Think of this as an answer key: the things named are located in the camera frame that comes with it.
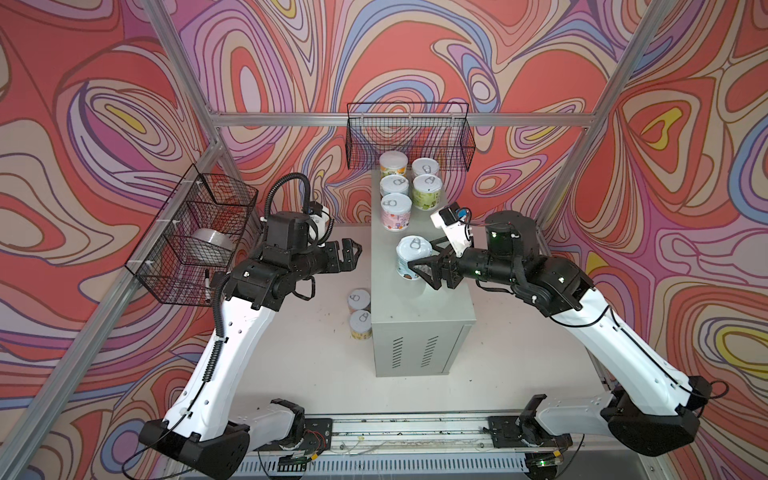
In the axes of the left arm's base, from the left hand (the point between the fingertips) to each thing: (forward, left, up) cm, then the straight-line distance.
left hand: (348, 247), depth 67 cm
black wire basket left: (-2, +43, -2) cm, 43 cm away
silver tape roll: (+4, +34, -2) cm, 35 cm away
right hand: (-6, -17, +2) cm, 18 cm away
